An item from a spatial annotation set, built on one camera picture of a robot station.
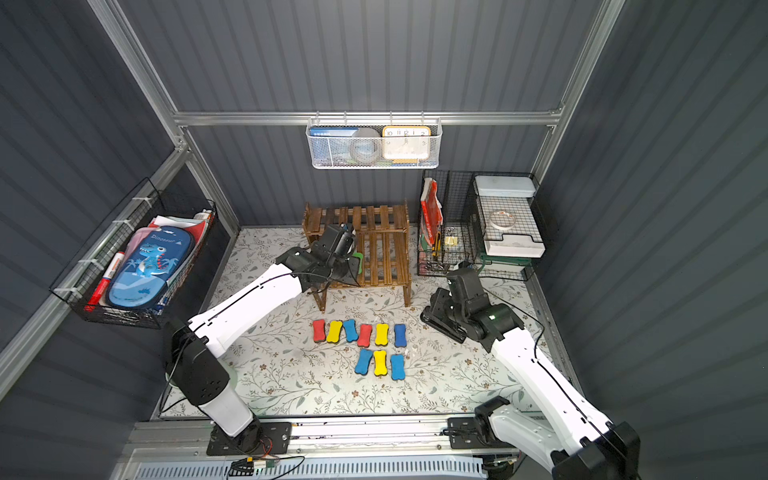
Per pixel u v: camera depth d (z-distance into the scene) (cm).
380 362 85
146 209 77
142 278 63
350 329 93
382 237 99
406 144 88
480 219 104
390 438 75
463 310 56
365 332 91
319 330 91
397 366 85
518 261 98
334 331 91
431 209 116
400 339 90
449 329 90
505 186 105
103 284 64
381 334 91
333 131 87
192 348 43
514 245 91
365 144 87
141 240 70
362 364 85
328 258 61
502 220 95
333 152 86
